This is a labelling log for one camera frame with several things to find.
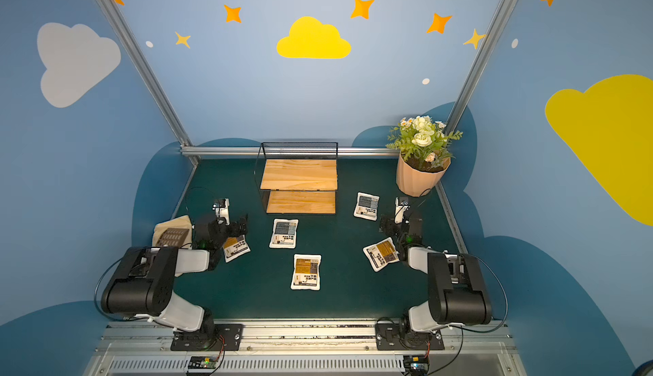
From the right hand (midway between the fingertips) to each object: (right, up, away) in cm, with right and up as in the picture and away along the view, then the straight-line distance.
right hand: (398, 212), depth 95 cm
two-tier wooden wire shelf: (-39, +13, -1) cm, 41 cm away
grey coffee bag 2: (-11, +2, +9) cm, 14 cm away
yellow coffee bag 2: (-35, -20, -9) cm, 41 cm away
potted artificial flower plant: (+10, +22, 0) cm, 25 cm away
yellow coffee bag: (-62, -12, -3) cm, 63 cm away
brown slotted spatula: (-85, -9, -2) cm, 85 cm away
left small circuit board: (-63, -41, -24) cm, 79 cm away
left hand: (-63, 0, -1) cm, 63 cm away
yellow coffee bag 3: (-7, -14, -5) cm, 17 cm away
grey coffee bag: (-44, -9, 0) cm, 45 cm away
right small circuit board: (-1, -42, -23) cm, 48 cm away
